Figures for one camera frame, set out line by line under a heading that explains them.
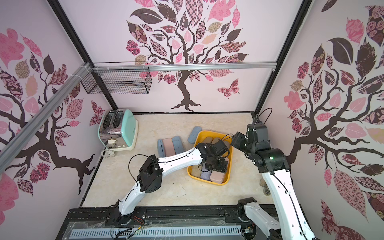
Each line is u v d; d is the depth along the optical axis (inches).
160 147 37.1
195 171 33.8
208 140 39.8
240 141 23.2
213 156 24.6
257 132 18.2
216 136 40.5
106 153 37.3
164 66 36.5
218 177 30.3
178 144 39.2
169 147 38.2
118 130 34.5
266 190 31.1
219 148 26.4
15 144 20.3
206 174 33.2
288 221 14.3
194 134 40.7
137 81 31.2
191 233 27.4
